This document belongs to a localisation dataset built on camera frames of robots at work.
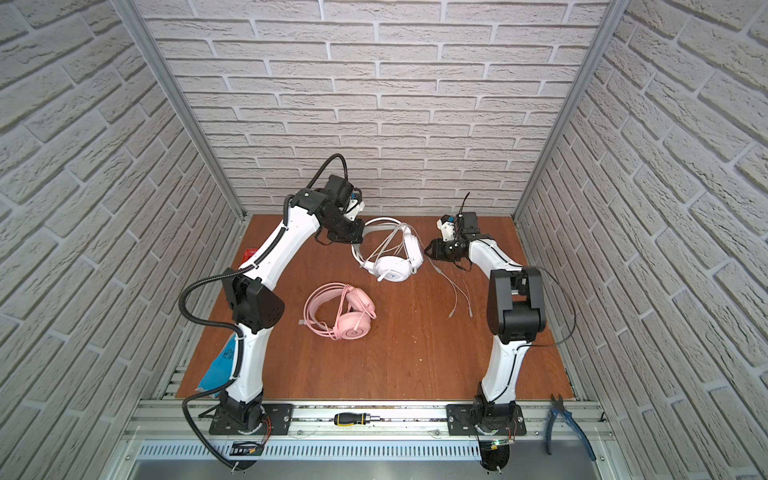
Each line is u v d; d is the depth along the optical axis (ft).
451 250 2.77
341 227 2.43
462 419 2.43
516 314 1.72
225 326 1.87
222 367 2.62
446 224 2.95
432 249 2.95
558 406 2.51
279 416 2.43
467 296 3.18
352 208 2.48
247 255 3.46
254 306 1.76
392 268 2.34
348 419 2.39
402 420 2.48
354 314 2.72
